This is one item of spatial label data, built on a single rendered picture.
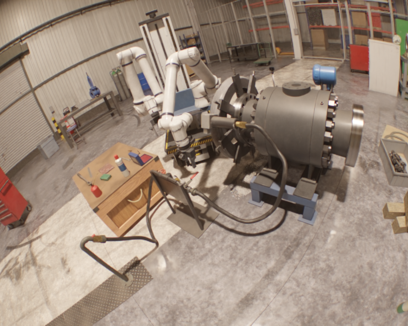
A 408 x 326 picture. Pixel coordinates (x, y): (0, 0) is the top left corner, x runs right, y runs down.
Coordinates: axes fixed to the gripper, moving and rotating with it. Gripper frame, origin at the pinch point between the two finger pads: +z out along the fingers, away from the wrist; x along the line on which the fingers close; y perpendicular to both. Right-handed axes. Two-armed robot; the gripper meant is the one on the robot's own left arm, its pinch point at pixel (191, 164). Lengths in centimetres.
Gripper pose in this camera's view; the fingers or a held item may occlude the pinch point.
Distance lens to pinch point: 132.7
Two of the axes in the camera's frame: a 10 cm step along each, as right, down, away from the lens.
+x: 7.4, 2.2, -6.3
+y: -6.2, 5.9, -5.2
